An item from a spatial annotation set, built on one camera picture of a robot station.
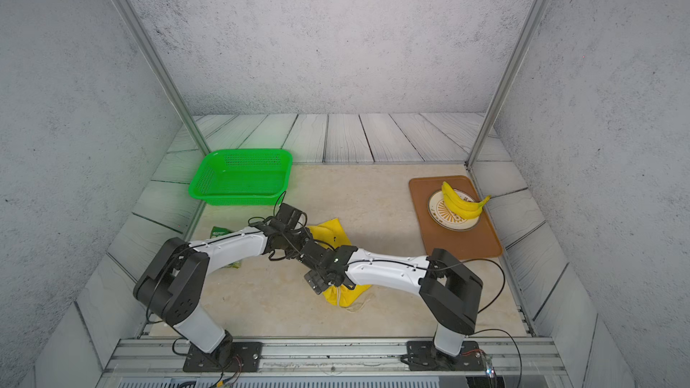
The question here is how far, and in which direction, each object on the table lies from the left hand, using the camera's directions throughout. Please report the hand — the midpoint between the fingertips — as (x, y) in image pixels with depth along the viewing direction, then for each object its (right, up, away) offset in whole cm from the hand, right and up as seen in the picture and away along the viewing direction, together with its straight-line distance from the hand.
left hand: (322, 247), depth 90 cm
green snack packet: (-38, +4, +9) cm, 40 cm away
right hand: (+2, -5, -7) cm, 9 cm away
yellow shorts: (+3, +3, +6) cm, 7 cm away
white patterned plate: (+44, +9, +12) cm, 46 cm away
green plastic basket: (-40, +24, +33) cm, 57 cm away
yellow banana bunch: (+51, +12, +8) cm, 53 cm away
